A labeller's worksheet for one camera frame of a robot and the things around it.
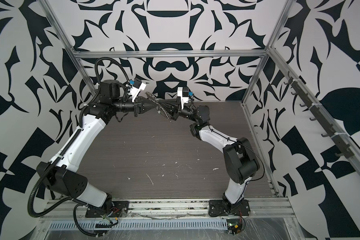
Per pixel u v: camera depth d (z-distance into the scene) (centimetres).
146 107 66
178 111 63
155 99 66
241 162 48
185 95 60
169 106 68
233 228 71
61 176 40
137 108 59
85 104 55
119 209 73
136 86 59
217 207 74
